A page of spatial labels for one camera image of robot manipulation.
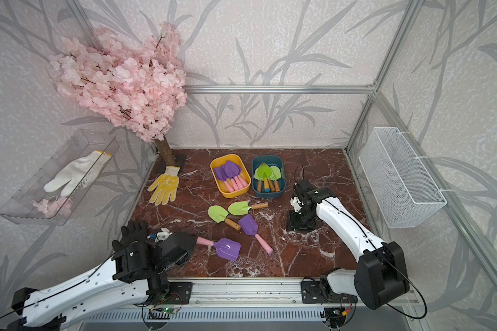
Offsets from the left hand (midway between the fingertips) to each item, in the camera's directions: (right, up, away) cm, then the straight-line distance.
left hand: (203, 240), depth 73 cm
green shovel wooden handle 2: (+1, +4, +20) cm, 21 cm away
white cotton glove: (-40, +24, -6) cm, 47 cm away
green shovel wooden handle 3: (+11, +7, +23) cm, 26 cm away
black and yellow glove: (-32, -1, +13) cm, 34 cm away
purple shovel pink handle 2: (+6, +24, +35) cm, 43 cm away
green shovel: (+26, +20, +33) cm, 46 cm away
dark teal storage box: (+19, +19, +31) cm, 41 cm away
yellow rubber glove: (-28, +17, +31) cm, 45 cm away
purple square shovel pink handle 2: (+16, 0, +16) cm, 22 cm away
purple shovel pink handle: (-1, +22, +34) cm, 41 cm away
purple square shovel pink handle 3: (+7, -4, +2) cm, 8 cm away
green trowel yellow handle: (+22, +24, +35) cm, 48 cm away
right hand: (+32, +3, +7) cm, 33 cm away
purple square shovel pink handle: (+2, +23, +34) cm, 42 cm away
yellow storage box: (+1, +17, +27) cm, 32 cm away
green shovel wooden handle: (+29, +23, +35) cm, 51 cm away
